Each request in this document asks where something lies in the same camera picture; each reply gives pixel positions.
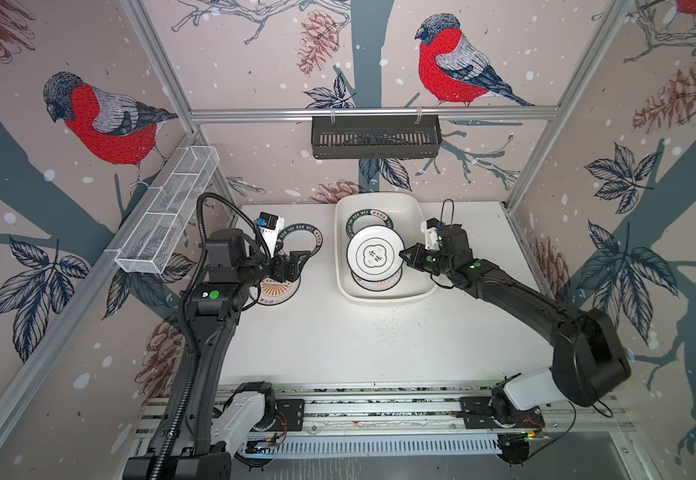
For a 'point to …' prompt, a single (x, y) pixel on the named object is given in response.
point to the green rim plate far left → (300, 237)
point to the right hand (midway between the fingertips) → (398, 255)
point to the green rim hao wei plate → (367, 217)
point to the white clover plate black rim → (373, 253)
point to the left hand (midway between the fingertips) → (292, 248)
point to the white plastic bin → (408, 215)
